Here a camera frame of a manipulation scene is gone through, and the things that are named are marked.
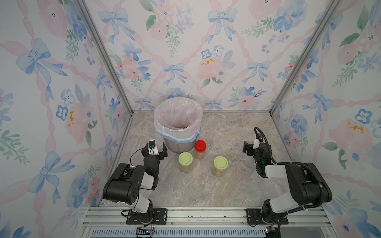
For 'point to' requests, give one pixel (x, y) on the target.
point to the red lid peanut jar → (200, 148)
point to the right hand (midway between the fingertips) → (254, 141)
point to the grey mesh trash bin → (179, 148)
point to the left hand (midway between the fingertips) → (156, 142)
